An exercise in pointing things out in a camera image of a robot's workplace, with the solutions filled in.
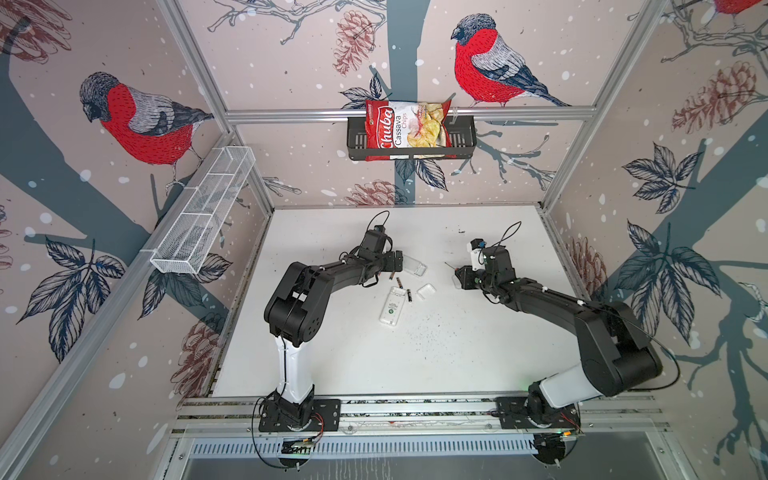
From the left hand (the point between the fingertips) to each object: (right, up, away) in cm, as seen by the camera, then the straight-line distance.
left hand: (392, 257), depth 99 cm
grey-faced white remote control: (+8, -4, +4) cm, 10 cm away
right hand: (+20, -5, -6) cm, 22 cm away
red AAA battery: (0, -6, +2) cm, 7 cm away
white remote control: (0, -15, -7) cm, 16 cm away
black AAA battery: (+3, -9, -1) cm, 9 cm away
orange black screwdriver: (+21, -4, -4) cm, 22 cm away
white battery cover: (+12, -11, -1) cm, 16 cm away
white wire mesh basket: (-51, +6, -28) cm, 59 cm away
